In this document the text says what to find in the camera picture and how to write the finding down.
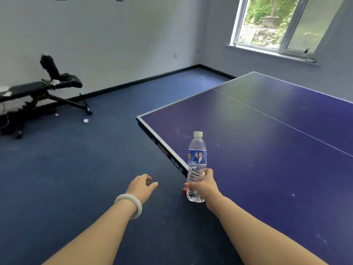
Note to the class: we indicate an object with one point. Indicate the person's left hand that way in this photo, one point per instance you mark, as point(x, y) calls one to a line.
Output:
point(140, 189)

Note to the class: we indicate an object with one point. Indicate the person's right hand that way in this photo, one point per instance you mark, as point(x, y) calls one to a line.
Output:
point(208, 190)

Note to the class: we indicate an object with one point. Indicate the person's left forearm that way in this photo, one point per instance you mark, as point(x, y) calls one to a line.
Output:
point(93, 240)

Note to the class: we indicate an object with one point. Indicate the person's right forearm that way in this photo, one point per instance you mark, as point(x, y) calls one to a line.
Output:
point(262, 240)

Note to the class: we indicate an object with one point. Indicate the white jade bangle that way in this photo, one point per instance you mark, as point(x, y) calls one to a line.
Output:
point(127, 196)

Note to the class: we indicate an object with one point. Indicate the blue table tennis table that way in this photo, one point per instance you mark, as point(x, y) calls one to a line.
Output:
point(262, 149)

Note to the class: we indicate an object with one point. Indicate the white window sill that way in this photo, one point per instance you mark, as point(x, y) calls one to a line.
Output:
point(262, 53)

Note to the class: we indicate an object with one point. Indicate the black exercise bench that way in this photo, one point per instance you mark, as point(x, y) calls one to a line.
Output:
point(27, 89)

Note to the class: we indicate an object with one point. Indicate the white framed window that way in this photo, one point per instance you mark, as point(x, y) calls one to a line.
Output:
point(293, 24)

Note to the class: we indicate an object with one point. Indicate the green trees outside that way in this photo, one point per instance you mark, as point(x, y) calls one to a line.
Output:
point(259, 8)

